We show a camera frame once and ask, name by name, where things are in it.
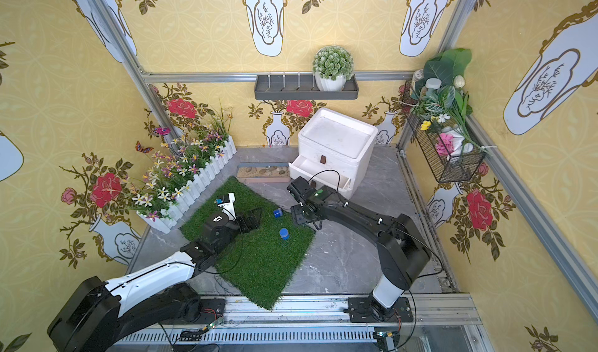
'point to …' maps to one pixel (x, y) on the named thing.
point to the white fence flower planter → (180, 167)
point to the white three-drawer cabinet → (334, 150)
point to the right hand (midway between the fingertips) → (315, 206)
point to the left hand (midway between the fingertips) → (247, 207)
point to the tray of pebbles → (264, 172)
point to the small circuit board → (216, 323)
